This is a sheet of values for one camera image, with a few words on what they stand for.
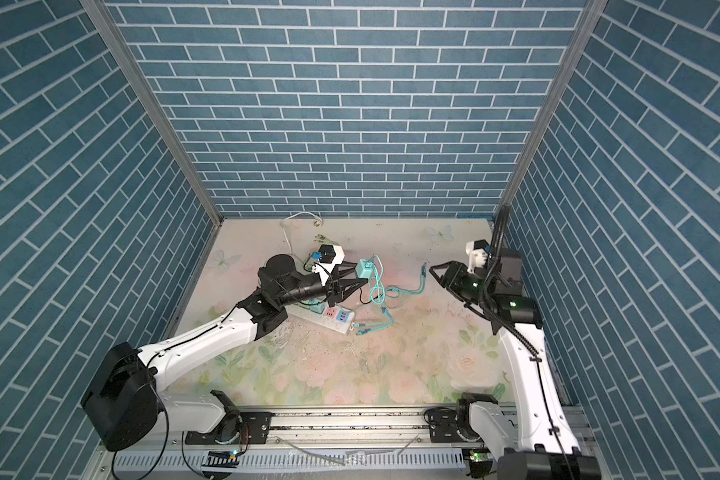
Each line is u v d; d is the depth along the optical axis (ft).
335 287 2.07
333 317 2.98
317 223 3.87
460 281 2.10
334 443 2.41
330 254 1.94
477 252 2.22
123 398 1.32
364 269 2.18
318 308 2.92
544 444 1.24
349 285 2.15
